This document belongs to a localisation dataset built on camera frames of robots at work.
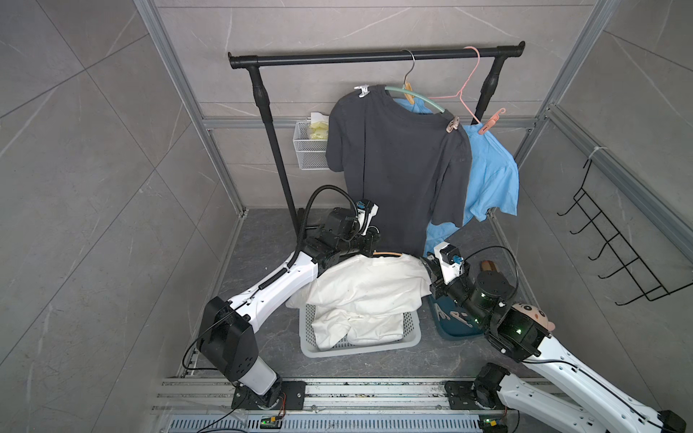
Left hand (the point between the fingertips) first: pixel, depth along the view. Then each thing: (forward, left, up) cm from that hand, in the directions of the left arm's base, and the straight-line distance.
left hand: (385, 233), depth 76 cm
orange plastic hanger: (-4, 0, -5) cm, 6 cm away
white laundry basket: (-22, -7, -22) cm, 32 cm away
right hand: (-10, -10, +4) cm, 15 cm away
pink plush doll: (-19, -45, -19) cm, 52 cm away
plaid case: (+3, -41, -25) cm, 48 cm away
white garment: (-13, +5, -13) cm, 19 cm away
